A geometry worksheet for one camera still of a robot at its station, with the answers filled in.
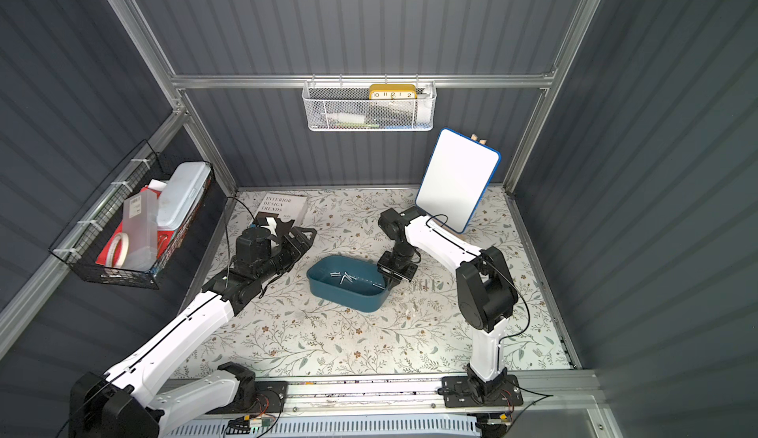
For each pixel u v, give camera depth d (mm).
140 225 692
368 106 895
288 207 1092
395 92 874
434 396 758
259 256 604
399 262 732
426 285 937
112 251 661
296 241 701
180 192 737
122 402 378
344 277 914
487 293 493
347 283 904
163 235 693
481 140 844
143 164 767
